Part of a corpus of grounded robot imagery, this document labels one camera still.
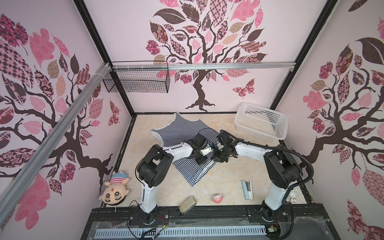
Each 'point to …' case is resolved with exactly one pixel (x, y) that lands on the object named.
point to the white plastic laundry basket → (261, 122)
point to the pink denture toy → (217, 198)
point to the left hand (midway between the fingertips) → (203, 161)
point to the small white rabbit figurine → (293, 196)
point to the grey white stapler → (248, 190)
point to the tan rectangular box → (186, 205)
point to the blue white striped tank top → (178, 131)
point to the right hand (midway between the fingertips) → (210, 157)
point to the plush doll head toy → (116, 192)
